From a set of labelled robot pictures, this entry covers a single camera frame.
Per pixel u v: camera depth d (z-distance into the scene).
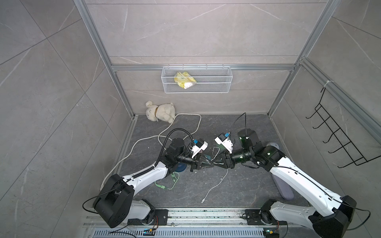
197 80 0.86
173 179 0.86
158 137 1.06
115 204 0.41
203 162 0.66
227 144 0.61
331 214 0.39
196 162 0.62
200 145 0.62
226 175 0.88
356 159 0.58
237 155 0.59
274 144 0.90
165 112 1.08
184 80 0.85
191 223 0.73
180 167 0.81
